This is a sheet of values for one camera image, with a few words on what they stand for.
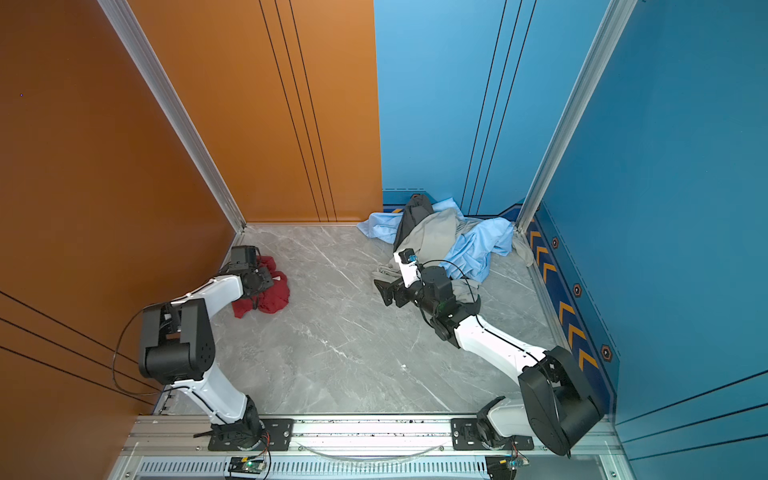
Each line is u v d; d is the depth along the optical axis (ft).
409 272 2.32
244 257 2.54
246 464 2.33
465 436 2.38
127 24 2.32
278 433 2.43
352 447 2.38
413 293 2.32
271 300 3.03
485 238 3.36
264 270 2.96
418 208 3.46
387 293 2.38
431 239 3.17
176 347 1.58
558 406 1.37
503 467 2.32
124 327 1.60
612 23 2.33
